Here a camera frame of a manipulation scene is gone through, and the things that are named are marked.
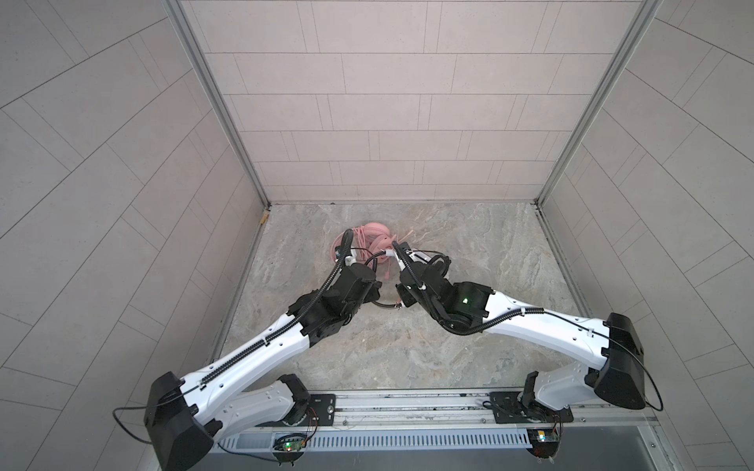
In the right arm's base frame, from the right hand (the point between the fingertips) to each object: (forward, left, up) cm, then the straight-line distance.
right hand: (401, 274), depth 75 cm
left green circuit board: (-33, +28, -16) cm, 46 cm away
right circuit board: (-35, -31, -21) cm, 51 cm away
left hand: (0, +5, 0) cm, 5 cm away
